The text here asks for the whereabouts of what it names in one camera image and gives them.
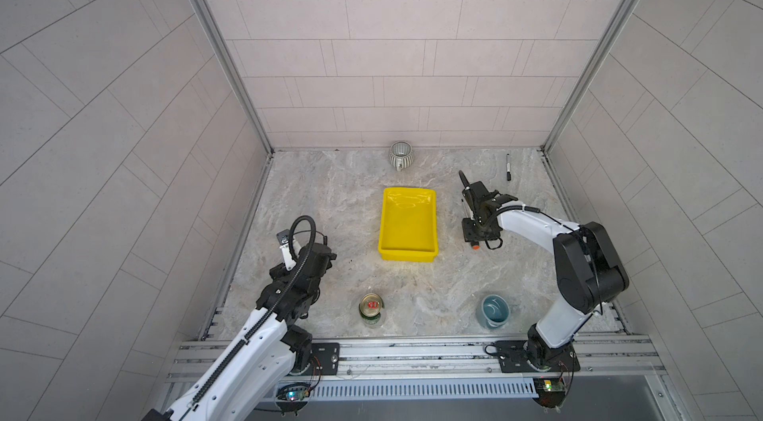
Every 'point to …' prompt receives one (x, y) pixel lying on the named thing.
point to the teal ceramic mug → (496, 310)
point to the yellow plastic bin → (408, 230)
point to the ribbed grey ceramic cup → (400, 155)
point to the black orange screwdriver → (475, 245)
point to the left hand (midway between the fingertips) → (310, 252)
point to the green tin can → (371, 307)
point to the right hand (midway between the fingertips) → (470, 233)
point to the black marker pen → (509, 175)
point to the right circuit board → (550, 391)
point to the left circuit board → (292, 398)
